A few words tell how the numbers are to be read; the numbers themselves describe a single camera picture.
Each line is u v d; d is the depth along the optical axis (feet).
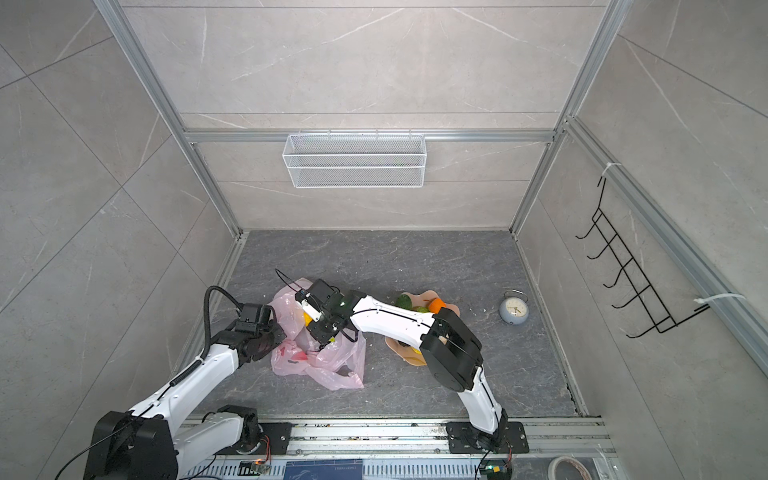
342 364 2.62
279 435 2.40
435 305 3.01
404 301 2.93
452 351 1.59
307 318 2.68
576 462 2.27
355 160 3.30
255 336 2.10
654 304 1.98
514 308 3.06
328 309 2.12
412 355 2.79
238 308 2.50
